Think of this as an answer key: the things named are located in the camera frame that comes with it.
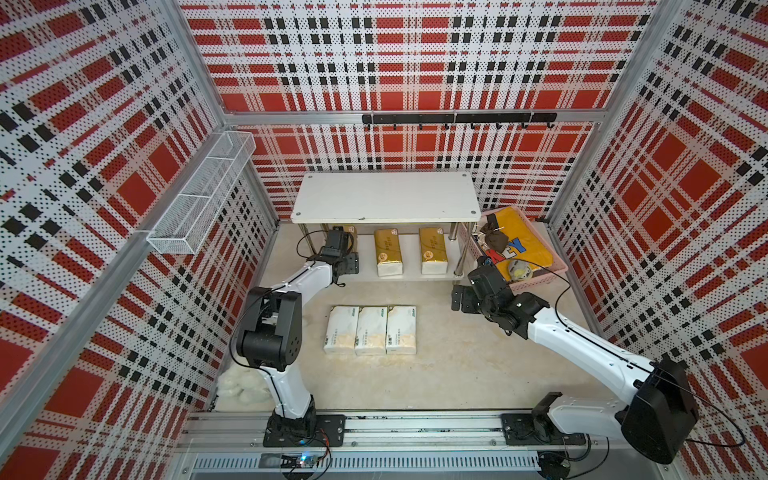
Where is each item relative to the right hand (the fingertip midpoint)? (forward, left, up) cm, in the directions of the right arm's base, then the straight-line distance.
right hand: (471, 294), depth 83 cm
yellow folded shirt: (+21, -23, -7) cm, 31 cm away
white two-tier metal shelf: (+17, +29, +19) cm, 39 cm away
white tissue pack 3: (-7, +20, -9) cm, 23 cm away
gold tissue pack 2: (+16, +24, -1) cm, 29 cm away
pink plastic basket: (+31, -6, -9) cm, 33 cm away
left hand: (+17, +38, -6) cm, 42 cm away
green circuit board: (-38, +43, -12) cm, 58 cm away
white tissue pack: (-6, +37, -9) cm, 39 cm away
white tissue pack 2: (-7, +29, -9) cm, 31 cm away
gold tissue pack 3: (+17, +9, -2) cm, 20 cm away
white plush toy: (-23, +59, -5) cm, 63 cm away
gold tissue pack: (+25, +37, +1) cm, 45 cm away
